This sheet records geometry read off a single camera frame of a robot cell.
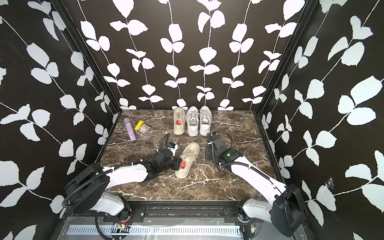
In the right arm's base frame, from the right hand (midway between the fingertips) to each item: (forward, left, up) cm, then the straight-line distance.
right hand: (207, 148), depth 83 cm
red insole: (+27, +20, -9) cm, 35 cm away
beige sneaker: (-1, +11, -7) cm, 14 cm away
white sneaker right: (+27, 0, -7) cm, 28 cm away
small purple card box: (+22, +46, -12) cm, 53 cm away
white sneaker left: (+28, +10, -4) cm, 30 cm away
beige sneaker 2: (+33, +20, -6) cm, 39 cm away
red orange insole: (-5, +15, -10) cm, 19 cm away
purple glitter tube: (+28, +58, -9) cm, 65 cm away
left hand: (-3, +14, -7) cm, 16 cm away
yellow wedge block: (+28, +49, -12) cm, 58 cm away
